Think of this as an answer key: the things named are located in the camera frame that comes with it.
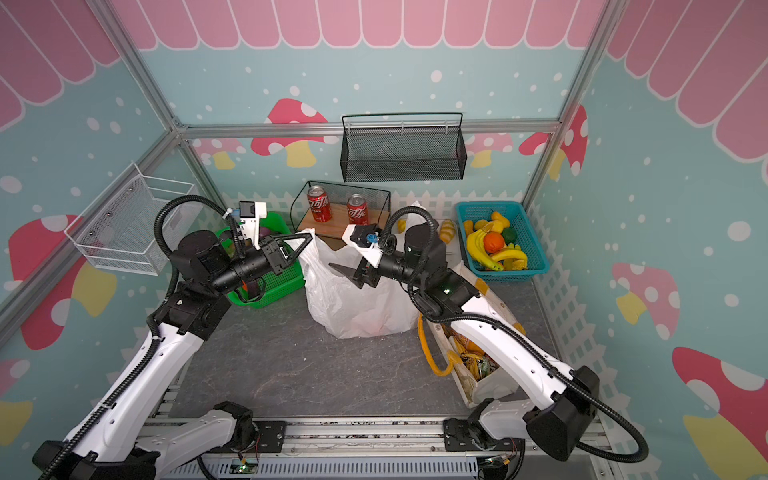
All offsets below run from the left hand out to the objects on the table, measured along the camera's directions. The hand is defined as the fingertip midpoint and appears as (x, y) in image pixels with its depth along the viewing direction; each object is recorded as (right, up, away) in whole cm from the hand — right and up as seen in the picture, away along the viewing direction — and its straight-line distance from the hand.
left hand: (312, 244), depth 62 cm
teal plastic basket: (+66, +5, +46) cm, 80 cm away
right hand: (+6, 0, 0) cm, 6 cm away
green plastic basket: (-19, -12, +31) cm, 38 cm away
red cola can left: (-6, +14, +31) cm, 34 cm away
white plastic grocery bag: (+4, -15, +13) cm, 21 cm away
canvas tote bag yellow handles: (+37, -29, +3) cm, 47 cm away
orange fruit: (+52, +3, +42) cm, 67 cm away
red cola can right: (+6, +12, +28) cm, 31 cm away
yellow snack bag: (+36, -27, +13) cm, 47 cm away
